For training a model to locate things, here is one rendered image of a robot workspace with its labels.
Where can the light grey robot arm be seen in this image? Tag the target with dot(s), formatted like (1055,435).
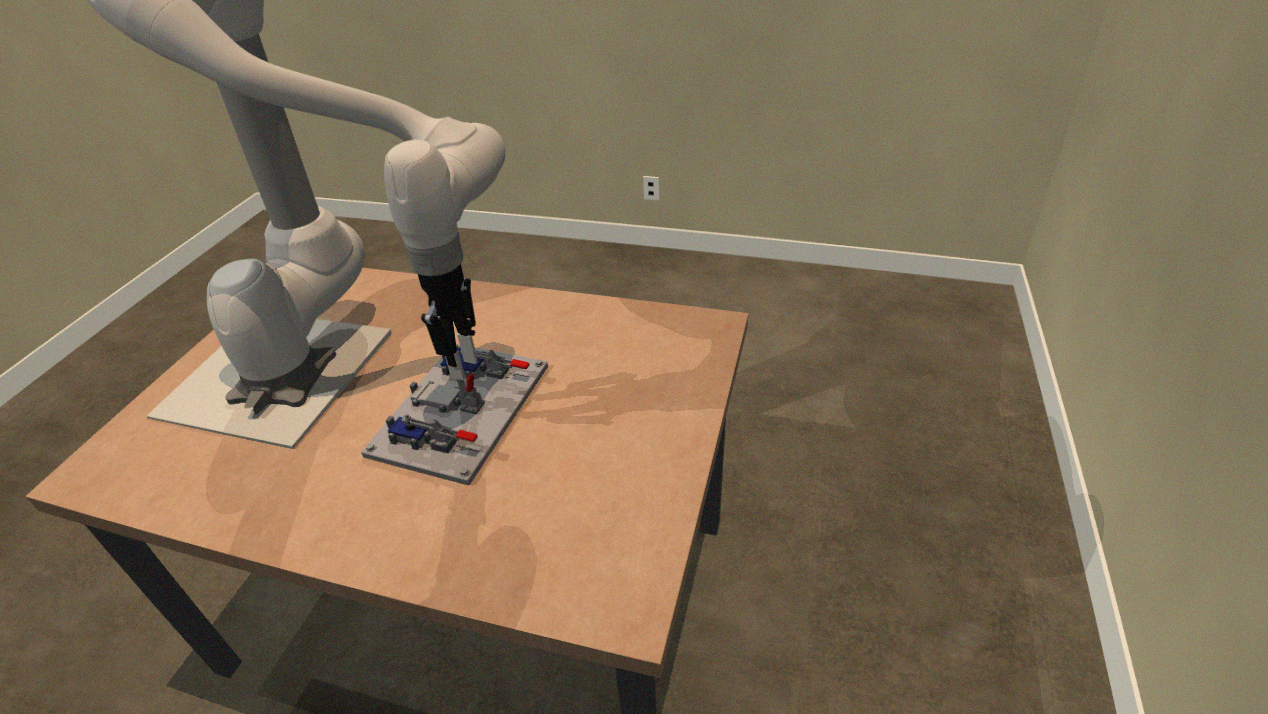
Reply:
(262,315)

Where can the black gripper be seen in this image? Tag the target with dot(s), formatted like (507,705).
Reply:
(448,308)

